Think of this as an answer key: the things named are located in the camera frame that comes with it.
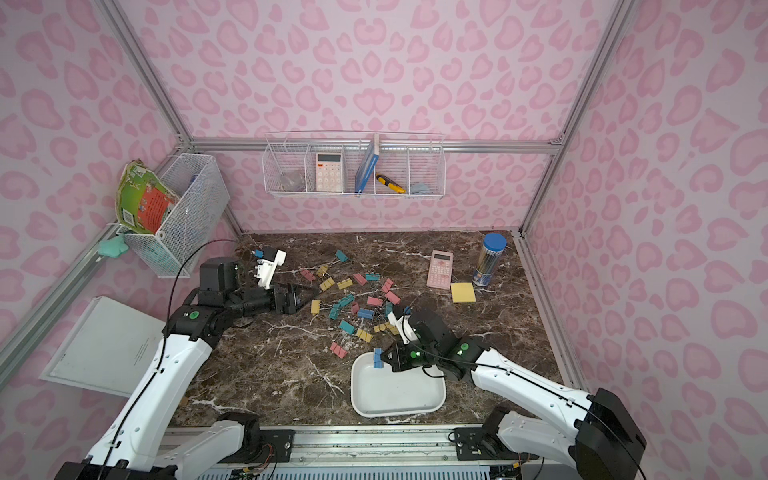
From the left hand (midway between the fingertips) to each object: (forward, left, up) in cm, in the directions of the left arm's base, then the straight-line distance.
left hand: (304, 286), depth 71 cm
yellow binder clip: (+19, -4, -27) cm, 33 cm away
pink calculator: (+24, -37, -26) cm, 52 cm away
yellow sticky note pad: (+15, -44, -27) cm, 54 cm away
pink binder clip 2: (+21, +9, -25) cm, 34 cm away
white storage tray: (-16, -17, -27) cm, 36 cm away
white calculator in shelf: (+42, -1, +3) cm, 42 cm away
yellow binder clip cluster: (+2, -19, -25) cm, 31 cm away
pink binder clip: (-5, -5, -26) cm, 27 cm away
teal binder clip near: (+2, -7, -26) cm, 27 cm away
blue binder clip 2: (+7, -12, -27) cm, 30 cm away
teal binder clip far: (+32, -1, -27) cm, 42 cm away
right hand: (-12, -18, -14) cm, 26 cm away
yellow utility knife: (+41, -20, -1) cm, 45 cm away
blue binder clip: (-12, -17, -17) cm, 27 cm away
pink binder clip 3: (+14, -20, -27) cm, 36 cm away
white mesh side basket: (+7, +32, +5) cm, 33 cm away
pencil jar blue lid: (+20, -51, -9) cm, 56 cm away
